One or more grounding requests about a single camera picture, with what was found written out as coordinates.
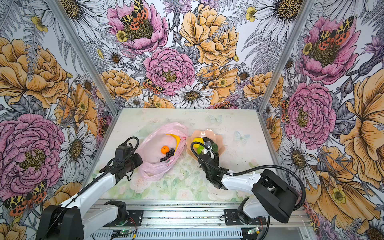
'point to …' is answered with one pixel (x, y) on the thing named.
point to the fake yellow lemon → (198, 140)
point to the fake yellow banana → (177, 139)
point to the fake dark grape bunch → (168, 154)
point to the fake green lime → (200, 149)
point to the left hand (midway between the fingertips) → (141, 162)
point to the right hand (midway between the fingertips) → (207, 155)
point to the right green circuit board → (250, 232)
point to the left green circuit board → (121, 233)
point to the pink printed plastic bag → (149, 150)
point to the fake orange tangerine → (165, 149)
